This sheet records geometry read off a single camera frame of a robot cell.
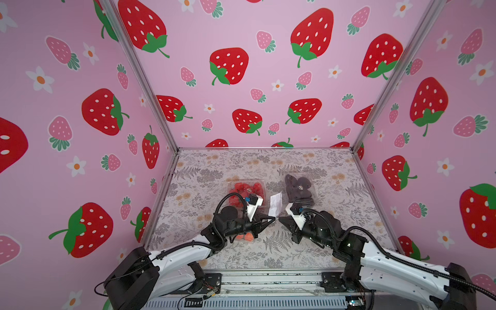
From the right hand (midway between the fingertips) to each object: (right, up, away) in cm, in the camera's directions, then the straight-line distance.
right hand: (279, 222), depth 71 cm
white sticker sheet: (-1, +7, -1) cm, 7 cm away
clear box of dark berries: (+12, +9, +22) cm, 26 cm away
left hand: (-1, +1, +1) cm, 2 cm away
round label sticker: (+13, +11, +22) cm, 28 cm away
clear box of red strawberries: (-14, +10, +25) cm, 30 cm away
